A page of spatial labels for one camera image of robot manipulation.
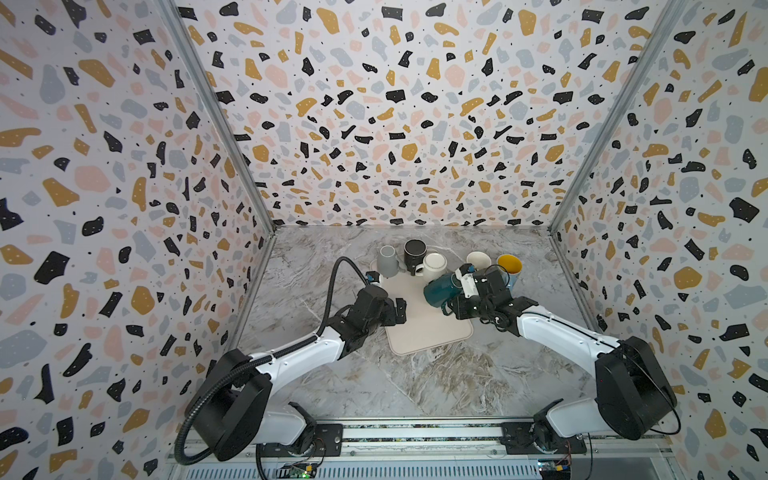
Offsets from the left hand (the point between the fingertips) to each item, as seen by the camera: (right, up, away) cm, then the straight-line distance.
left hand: (397, 303), depth 86 cm
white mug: (+12, +10, +15) cm, 21 cm away
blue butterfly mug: (+37, +10, +13) cm, 41 cm away
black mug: (+6, +16, +17) cm, 24 cm away
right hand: (+16, 0, +2) cm, 16 cm away
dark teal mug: (+12, +3, +2) cm, 13 cm away
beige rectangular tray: (+8, -8, +5) cm, 12 cm away
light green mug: (+28, +12, +17) cm, 35 cm away
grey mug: (-4, +10, +17) cm, 20 cm away
